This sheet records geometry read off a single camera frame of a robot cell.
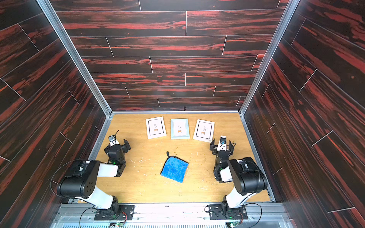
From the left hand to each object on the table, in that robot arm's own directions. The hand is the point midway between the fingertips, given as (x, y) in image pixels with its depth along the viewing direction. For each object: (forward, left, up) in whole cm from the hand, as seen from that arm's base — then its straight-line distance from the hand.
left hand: (118, 141), depth 93 cm
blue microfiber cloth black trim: (-15, -38, -7) cm, 41 cm away
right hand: (0, -71, +2) cm, 71 cm away
